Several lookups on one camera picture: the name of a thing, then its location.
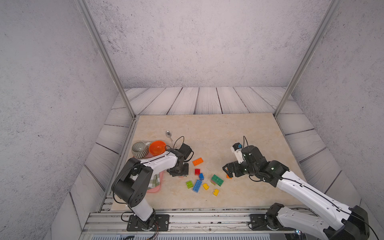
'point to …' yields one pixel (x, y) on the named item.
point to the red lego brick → (197, 171)
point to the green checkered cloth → (154, 181)
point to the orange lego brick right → (227, 177)
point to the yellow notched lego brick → (216, 192)
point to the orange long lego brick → (197, 161)
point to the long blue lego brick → (197, 186)
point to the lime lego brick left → (189, 184)
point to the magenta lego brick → (213, 182)
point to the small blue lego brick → (201, 177)
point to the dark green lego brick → (216, 180)
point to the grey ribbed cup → (140, 149)
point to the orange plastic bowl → (157, 148)
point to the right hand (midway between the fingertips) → (231, 165)
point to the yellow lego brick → (206, 186)
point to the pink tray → (156, 188)
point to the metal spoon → (168, 134)
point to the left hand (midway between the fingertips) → (185, 174)
